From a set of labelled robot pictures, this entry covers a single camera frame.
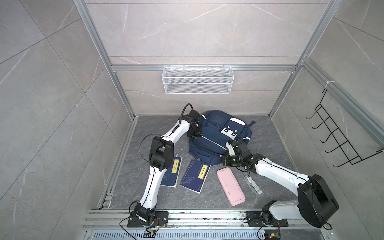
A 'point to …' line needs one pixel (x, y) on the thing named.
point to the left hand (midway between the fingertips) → (200, 132)
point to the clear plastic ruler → (254, 186)
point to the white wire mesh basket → (198, 80)
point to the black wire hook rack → (336, 146)
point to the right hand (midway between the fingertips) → (220, 158)
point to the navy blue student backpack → (218, 128)
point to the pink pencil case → (234, 193)
